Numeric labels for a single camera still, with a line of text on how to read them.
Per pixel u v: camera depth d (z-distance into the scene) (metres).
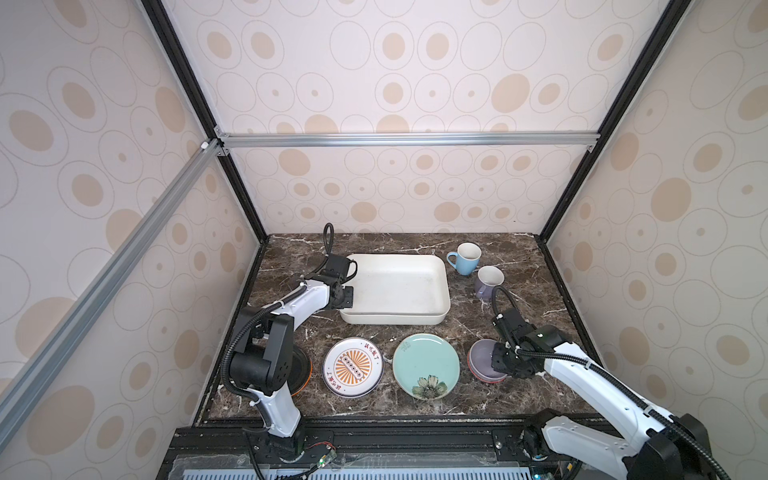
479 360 0.83
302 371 0.84
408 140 0.91
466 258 1.01
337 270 0.75
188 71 0.76
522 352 0.57
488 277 1.03
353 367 0.85
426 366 0.85
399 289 1.12
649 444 0.39
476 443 0.75
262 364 0.47
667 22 0.69
